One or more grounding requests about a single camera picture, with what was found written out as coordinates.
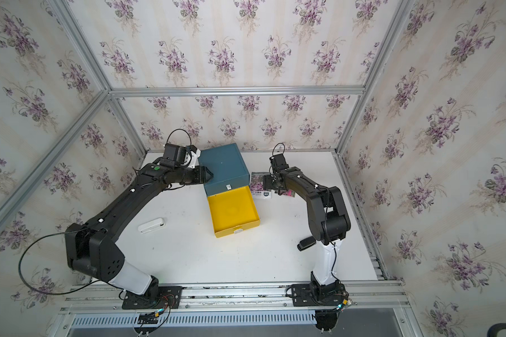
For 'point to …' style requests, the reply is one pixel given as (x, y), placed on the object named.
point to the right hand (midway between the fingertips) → (273, 183)
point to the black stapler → (306, 243)
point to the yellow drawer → (232, 210)
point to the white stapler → (151, 225)
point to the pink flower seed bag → (256, 185)
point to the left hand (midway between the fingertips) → (210, 178)
